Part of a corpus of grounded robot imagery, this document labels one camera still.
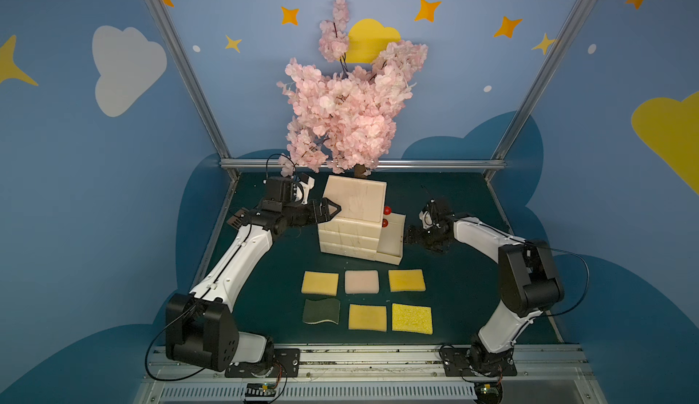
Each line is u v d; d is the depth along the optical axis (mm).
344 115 595
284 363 737
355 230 817
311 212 704
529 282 485
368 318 815
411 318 815
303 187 671
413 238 868
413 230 869
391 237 1030
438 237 821
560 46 820
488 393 733
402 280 890
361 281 890
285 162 876
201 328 401
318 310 833
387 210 856
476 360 667
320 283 885
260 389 724
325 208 705
